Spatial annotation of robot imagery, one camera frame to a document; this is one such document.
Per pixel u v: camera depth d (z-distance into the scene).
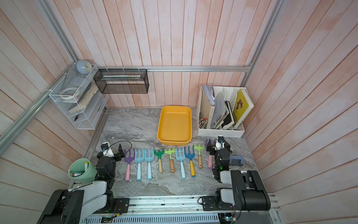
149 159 0.90
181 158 0.90
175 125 1.07
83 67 0.81
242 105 0.92
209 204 0.73
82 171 0.78
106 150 0.72
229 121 0.94
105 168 0.65
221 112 0.91
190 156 0.91
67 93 0.75
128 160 0.89
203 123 0.88
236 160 0.87
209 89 0.91
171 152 0.93
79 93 0.73
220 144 0.75
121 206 0.73
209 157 0.90
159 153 0.93
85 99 0.80
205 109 1.00
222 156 0.67
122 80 1.04
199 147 0.95
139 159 0.90
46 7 0.67
